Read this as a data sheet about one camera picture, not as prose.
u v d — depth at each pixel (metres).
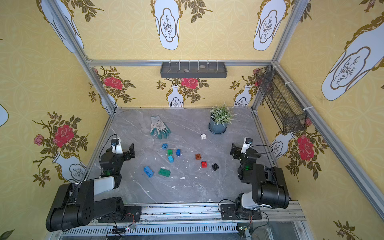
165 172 0.87
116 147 0.75
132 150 0.83
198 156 0.93
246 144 0.80
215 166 0.88
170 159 0.90
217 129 1.03
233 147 0.84
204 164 0.90
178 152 0.98
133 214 0.73
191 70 0.92
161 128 1.07
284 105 0.86
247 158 0.70
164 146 0.97
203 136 1.02
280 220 0.74
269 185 0.46
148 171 0.85
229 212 0.73
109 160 0.65
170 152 0.95
